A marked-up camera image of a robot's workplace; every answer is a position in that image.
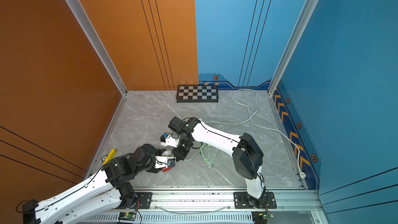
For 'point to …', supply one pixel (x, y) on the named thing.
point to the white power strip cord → (254, 123)
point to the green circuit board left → (129, 215)
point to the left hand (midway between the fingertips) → (165, 150)
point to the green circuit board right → (266, 215)
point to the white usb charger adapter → (167, 153)
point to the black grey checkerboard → (197, 94)
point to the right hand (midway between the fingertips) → (177, 157)
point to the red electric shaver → (165, 170)
